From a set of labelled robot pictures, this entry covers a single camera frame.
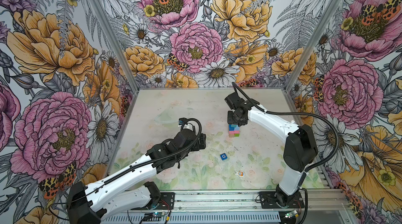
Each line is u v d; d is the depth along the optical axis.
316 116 0.49
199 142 0.67
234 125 0.91
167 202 0.73
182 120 0.66
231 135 0.95
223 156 0.87
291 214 0.72
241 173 0.81
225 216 0.87
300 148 0.47
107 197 0.42
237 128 0.96
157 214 0.71
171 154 0.50
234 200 0.76
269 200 0.74
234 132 0.94
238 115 0.65
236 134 0.95
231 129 0.94
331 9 0.81
